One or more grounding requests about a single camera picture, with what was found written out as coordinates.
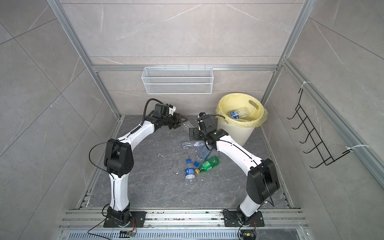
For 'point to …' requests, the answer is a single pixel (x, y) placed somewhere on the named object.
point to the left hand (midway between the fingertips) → (186, 117)
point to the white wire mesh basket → (177, 80)
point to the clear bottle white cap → (186, 125)
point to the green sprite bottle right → (207, 165)
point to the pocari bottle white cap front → (189, 174)
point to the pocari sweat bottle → (242, 113)
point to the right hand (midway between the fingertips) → (197, 130)
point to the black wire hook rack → (325, 156)
